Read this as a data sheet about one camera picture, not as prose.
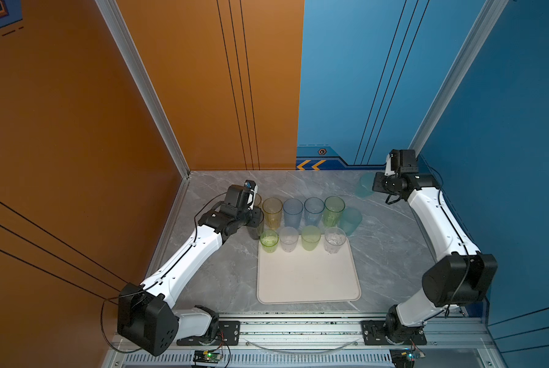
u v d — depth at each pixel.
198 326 0.62
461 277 0.41
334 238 0.93
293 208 0.93
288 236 0.92
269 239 0.94
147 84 0.87
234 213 0.60
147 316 0.38
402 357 0.71
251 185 0.71
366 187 0.79
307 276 0.85
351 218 0.90
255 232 0.92
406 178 0.57
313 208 0.94
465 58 0.80
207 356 0.71
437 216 0.49
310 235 0.91
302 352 0.70
